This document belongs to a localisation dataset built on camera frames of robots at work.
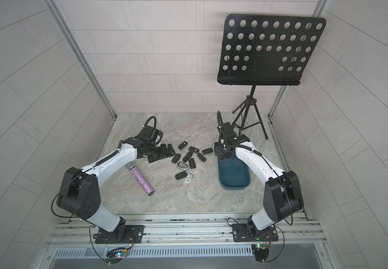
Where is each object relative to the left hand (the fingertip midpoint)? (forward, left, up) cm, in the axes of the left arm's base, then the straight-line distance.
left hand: (172, 153), depth 87 cm
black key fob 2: (+7, -19, -8) cm, 22 cm away
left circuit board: (-43, +19, -8) cm, 47 cm away
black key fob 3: (+2, -1, -8) cm, 8 cm away
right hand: (+2, -24, +2) cm, 24 cm away
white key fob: (-10, -9, -8) cm, 16 cm away
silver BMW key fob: (-3, -5, -8) cm, 9 cm away
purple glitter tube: (-12, +15, -7) cm, 21 cm away
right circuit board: (-41, -40, -9) cm, 58 cm away
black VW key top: (+10, -4, -7) cm, 13 cm away
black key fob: (+8, -10, -8) cm, 15 cm away
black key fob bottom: (-8, -5, -9) cm, 13 cm away
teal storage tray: (-8, -33, -7) cm, 34 cm away
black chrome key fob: (+2, -15, -7) cm, 17 cm away
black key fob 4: (+3, -7, -7) cm, 10 cm away
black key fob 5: (-1, -10, -9) cm, 13 cm away
